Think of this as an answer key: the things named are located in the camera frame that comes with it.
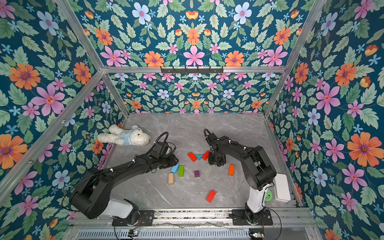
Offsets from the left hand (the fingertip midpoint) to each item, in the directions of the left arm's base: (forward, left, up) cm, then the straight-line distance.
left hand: (179, 160), depth 89 cm
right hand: (-1, -23, -4) cm, 23 cm away
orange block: (-7, -32, -5) cm, 33 cm away
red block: (+4, -7, -3) cm, 9 cm away
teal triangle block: (+3, -13, -2) cm, 13 cm away
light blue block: (-4, +3, -3) cm, 6 cm away
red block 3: (-21, -17, -2) cm, 27 cm away
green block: (-5, -1, -3) cm, 6 cm away
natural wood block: (-10, +5, -2) cm, 11 cm away
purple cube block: (-8, -10, -4) cm, 14 cm away
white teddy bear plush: (+17, +29, +5) cm, 34 cm away
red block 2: (+3, -16, -4) cm, 17 cm away
